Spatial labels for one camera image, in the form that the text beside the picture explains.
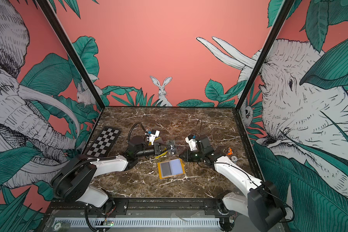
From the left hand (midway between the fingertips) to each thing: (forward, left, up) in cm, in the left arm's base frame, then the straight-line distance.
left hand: (171, 147), depth 77 cm
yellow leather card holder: (-5, +1, -18) cm, 19 cm away
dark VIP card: (+1, 0, -3) cm, 3 cm away
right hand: (-3, -4, -5) cm, 7 cm away
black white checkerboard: (+11, +46, -15) cm, 49 cm away
